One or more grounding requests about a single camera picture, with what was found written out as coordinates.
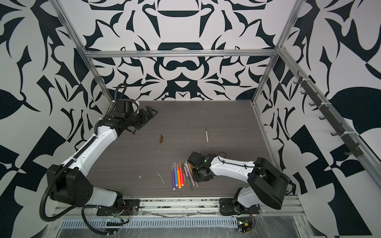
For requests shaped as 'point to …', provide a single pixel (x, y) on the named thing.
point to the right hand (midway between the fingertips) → (196, 177)
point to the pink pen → (190, 173)
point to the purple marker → (173, 178)
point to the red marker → (181, 174)
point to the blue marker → (175, 174)
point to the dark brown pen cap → (161, 137)
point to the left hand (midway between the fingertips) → (151, 113)
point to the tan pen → (191, 167)
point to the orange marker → (179, 179)
